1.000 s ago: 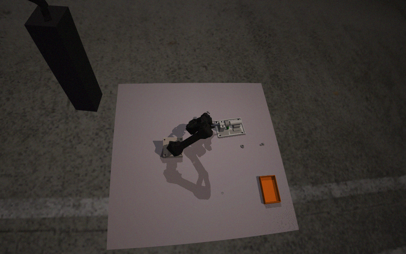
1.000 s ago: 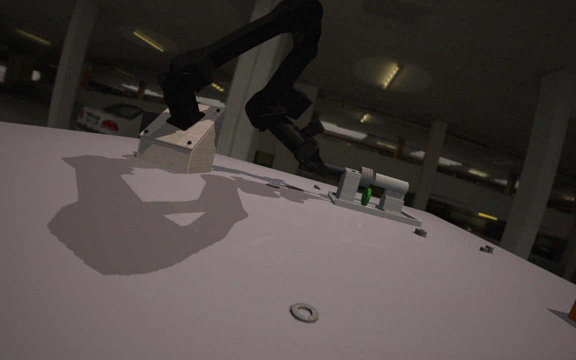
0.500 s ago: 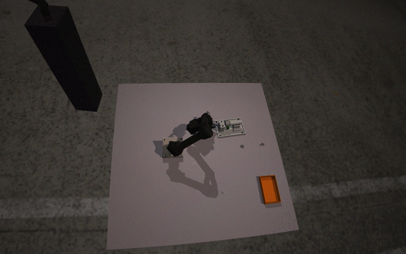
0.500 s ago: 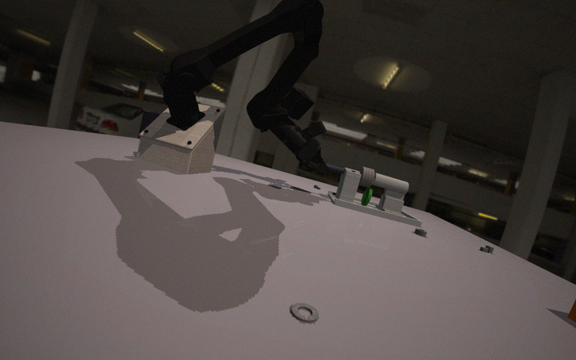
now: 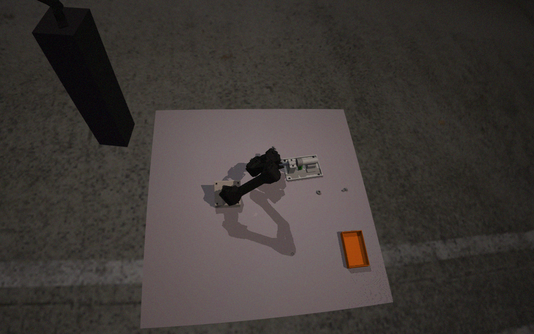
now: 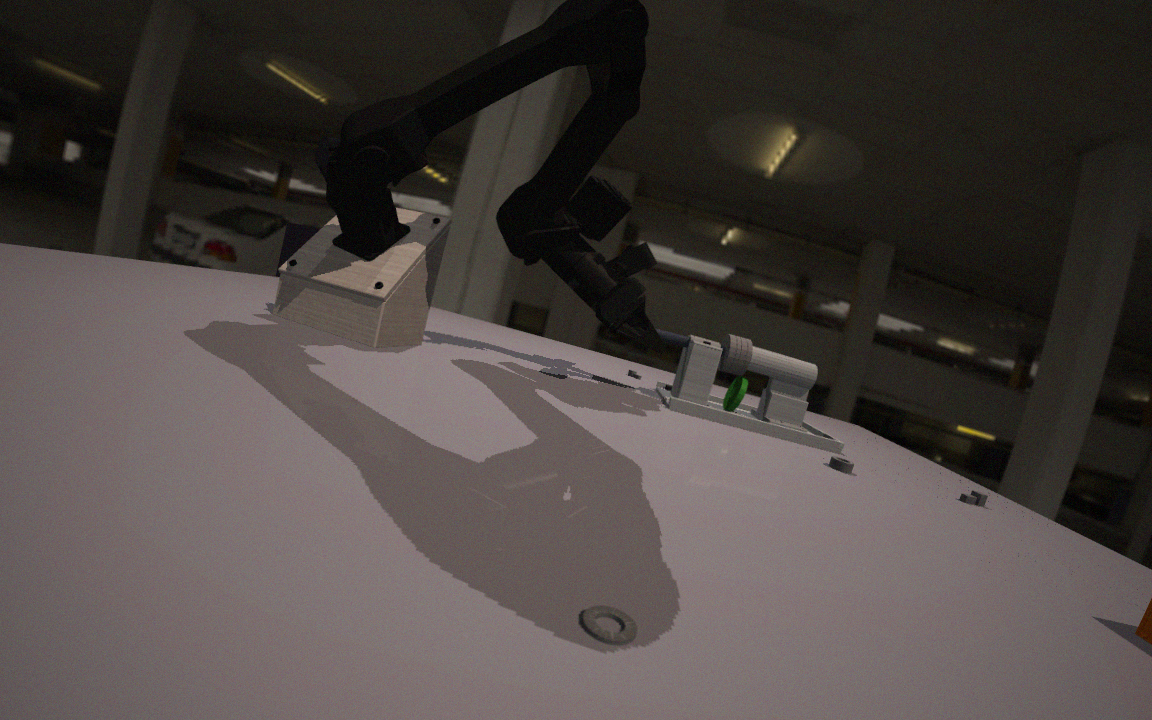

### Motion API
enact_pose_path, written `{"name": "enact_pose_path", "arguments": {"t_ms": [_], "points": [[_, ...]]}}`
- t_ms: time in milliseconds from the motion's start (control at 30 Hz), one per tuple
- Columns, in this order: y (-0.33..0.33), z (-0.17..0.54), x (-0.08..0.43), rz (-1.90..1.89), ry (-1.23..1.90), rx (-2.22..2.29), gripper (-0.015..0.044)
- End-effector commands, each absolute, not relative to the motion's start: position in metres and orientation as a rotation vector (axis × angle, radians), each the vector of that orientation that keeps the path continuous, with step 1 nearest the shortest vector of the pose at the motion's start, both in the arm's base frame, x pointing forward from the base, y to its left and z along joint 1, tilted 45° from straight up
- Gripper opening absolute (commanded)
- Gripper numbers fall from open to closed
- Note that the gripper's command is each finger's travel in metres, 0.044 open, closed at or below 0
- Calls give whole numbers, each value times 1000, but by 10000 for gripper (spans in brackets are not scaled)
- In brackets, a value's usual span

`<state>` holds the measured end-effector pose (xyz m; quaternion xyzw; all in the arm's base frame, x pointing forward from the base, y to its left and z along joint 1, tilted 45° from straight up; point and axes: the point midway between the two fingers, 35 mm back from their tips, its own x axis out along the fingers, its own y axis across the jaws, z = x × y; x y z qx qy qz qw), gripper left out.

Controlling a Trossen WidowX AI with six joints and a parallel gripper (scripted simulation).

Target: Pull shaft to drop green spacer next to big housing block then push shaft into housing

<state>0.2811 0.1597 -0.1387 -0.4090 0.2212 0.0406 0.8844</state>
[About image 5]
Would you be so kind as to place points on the orange rectangular tray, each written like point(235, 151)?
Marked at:
point(354, 249)

